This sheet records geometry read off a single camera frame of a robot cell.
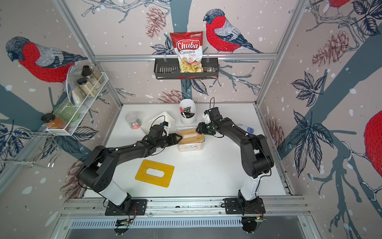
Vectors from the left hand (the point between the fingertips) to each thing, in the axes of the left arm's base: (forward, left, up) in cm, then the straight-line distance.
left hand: (182, 135), depth 90 cm
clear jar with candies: (+15, +35, -3) cm, 38 cm away
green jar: (-1, +56, +24) cm, 61 cm away
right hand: (+5, -10, -1) cm, 11 cm away
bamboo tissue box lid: (+2, -4, -2) cm, 5 cm away
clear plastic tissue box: (-5, -5, -5) cm, 8 cm away
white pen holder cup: (+23, -2, -4) cm, 23 cm away
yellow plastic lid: (-24, +9, -10) cm, 28 cm away
